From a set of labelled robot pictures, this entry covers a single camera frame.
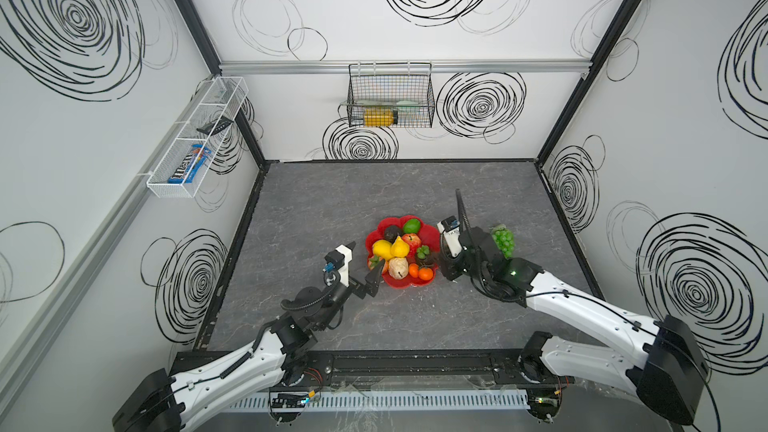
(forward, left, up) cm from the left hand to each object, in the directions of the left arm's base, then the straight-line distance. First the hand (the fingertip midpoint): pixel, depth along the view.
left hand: (369, 253), depth 72 cm
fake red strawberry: (+4, 0, -13) cm, 13 cm away
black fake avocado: (+13, -5, -13) cm, 19 cm away
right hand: (+5, -18, -7) cm, 20 cm away
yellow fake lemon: (+9, -2, -14) cm, 17 cm away
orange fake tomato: (+3, -12, -17) cm, 21 cm away
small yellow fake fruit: (+8, -7, -12) cm, 17 cm away
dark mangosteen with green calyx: (+7, -15, -15) cm, 23 cm away
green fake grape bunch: (+14, -40, -15) cm, 45 cm away
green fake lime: (+18, -12, -16) cm, 27 cm away
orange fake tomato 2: (+2, -15, -15) cm, 21 cm away
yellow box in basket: (+39, -1, +11) cm, 41 cm away
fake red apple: (+12, -12, -15) cm, 22 cm away
